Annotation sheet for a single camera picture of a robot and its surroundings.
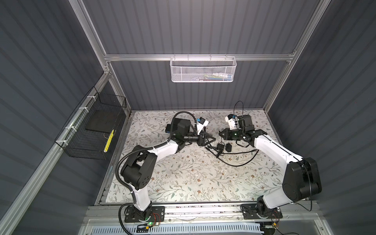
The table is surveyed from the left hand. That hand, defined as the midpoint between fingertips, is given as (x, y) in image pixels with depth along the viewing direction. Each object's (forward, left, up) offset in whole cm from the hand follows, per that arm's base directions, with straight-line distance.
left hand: (213, 137), depth 82 cm
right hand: (+4, -6, -3) cm, 7 cm away
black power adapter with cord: (+3, -7, -15) cm, 17 cm away
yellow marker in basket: (-5, +52, +9) cm, 53 cm away
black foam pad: (+6, +58, +11) cm, 60 cm away
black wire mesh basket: (+1, +64, +8) cm, 64 cm away
